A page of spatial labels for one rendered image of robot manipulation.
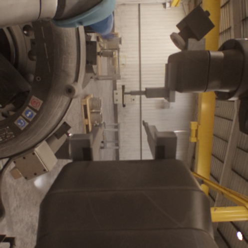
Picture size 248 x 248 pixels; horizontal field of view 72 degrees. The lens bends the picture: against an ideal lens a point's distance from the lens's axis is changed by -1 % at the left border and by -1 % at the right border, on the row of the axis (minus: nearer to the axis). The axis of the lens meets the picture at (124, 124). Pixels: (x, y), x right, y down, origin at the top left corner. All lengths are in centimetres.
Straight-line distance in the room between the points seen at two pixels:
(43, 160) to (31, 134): 12
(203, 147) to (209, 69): 1255
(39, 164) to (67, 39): 42
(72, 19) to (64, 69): 24
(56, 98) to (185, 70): 41
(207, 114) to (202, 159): 307
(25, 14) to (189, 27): 20
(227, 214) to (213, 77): 426
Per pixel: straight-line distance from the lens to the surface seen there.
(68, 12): 32
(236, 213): 452
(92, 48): 64
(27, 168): 71
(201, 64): 21
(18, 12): 28
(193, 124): 1210
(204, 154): 1294
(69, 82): 54
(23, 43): 71
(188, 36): 24
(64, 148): 238
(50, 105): 55
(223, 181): 1374
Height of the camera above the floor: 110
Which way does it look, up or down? 1 degrees down
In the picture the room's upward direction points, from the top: 88 degrees clockwise
